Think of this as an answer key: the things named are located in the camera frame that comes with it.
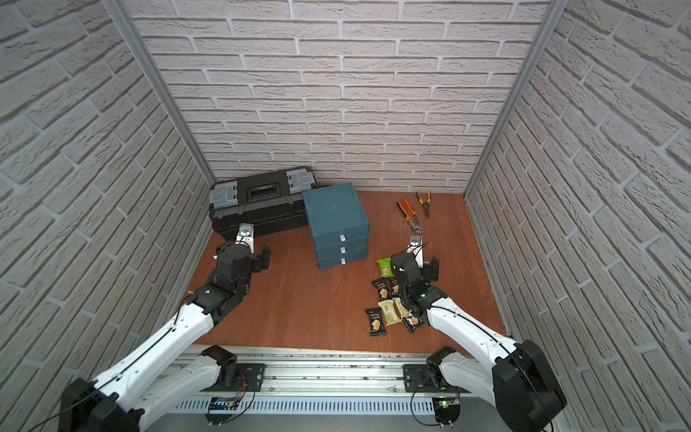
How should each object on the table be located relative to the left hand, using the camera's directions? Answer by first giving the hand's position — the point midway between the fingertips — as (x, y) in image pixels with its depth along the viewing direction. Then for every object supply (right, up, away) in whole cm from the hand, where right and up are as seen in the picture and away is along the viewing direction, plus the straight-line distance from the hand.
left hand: (250, 239), depth 79 cm
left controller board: (-6, -45, -6) cm, 46 cm away
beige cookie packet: (+43, -25, +6) cm, 50 cm away
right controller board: (+56, -45, -9) cm, 72 cm away
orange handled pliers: (+56, +6, +31) cm, 65 cm away
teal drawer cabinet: (+27, +4, +2) cm, 27 cm away
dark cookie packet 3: (+50, -27, +4) cm, 57 cm away
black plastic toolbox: (+1, +12, +16) cm, 20 cm away
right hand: (+52, -6, +6) cm, 53 cm away
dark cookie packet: (+41, -16, +12) cm, 45 cm away
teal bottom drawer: (+22, -10, +13) cm, 28 cm away
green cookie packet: (+43, -12, +16) cm, 47 cm away
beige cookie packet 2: (+47, -24, +6) cm, 53 cm away
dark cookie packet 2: (+38, -26, +4) cm, 47 cm away
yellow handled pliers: (+63, +12, +37) cm, 75 cm away
